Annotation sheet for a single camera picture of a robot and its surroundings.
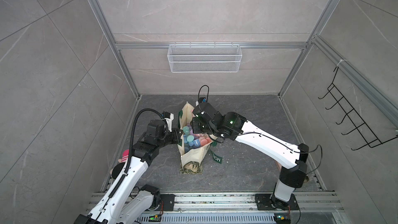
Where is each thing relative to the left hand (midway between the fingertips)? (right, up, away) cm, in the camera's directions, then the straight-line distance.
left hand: (184, 129), depth 75 cm
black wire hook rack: (+75, -1, -16) cm, 77 cm away
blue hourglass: (+6, -9, +9) cm, 14 cm away
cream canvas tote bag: (+6, -12, -3) cm, 14 cm away
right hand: (+5, +3, -5) cm, 8 cm away
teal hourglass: (+2, -6, +9) cm, 11 cm away
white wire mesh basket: (+10, +43, +25) cm, 51 cm away
